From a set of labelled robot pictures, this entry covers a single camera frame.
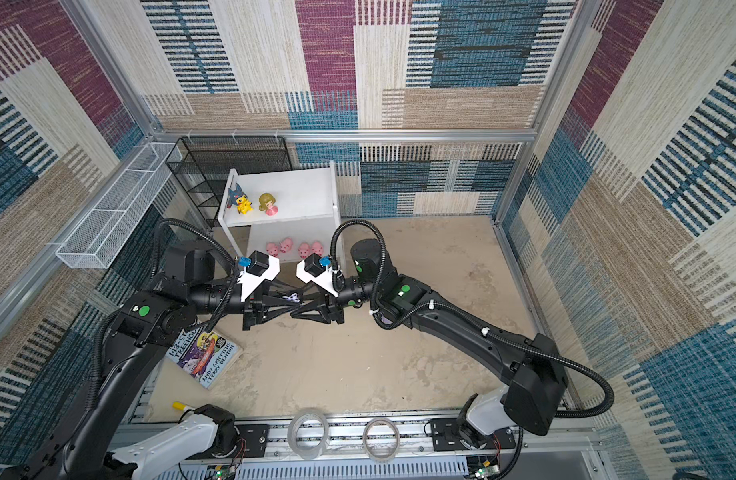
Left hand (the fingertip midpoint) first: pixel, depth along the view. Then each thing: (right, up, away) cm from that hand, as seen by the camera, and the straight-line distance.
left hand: (296, 293), depth 60 cm
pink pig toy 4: (-1, +9, +29) cm, 31 cm away
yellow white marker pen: (-34, -32, +18) cm, 50 cm away
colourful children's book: (-32, -21, +25) cm, 46 cm away
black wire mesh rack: (-42, +37, +42) cm, 70 cm away
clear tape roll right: (+17, -39, +16) cm, 45 cm away
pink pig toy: (-5, +8, +29) cm, 31 cm away
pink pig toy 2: (-15, +9, +29) cm, 34 cm away
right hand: (-1, -4, +3) cm, 5 cm away
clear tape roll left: (-2, -36, +9) cm, 37 cm away
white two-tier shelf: (-7, +18, +18) cm, 26 cm away
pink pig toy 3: (-10, +10, +30) cm, 33 cm away
